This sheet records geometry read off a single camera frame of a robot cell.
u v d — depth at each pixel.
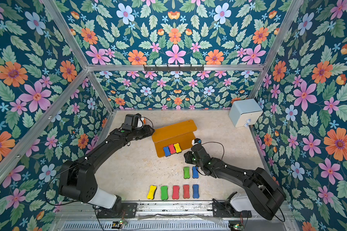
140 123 0.72
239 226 0.69
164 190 0.80
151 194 0.78
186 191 0.78
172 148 0.94
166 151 0.94
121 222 0.70
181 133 0.91
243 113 0.96
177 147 0.95
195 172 0.86
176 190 0.81
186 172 0.86
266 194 0.42
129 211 0.74
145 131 0.78
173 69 0.93
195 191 0.78
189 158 0.76
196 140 0.80
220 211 0.73
